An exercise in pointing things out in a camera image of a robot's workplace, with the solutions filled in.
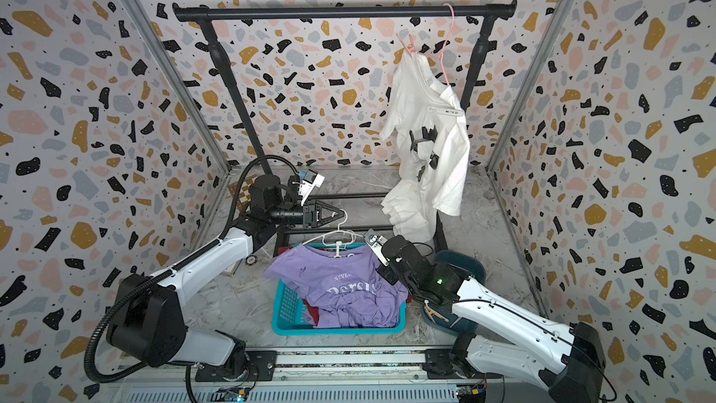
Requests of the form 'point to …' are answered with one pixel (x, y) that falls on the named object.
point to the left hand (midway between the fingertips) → (343, 217)
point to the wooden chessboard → (245, 196)
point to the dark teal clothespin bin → (440, 316)
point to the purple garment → (343, 283)
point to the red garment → (313, 311)
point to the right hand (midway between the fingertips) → (385, 249)
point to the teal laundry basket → (290, 319)
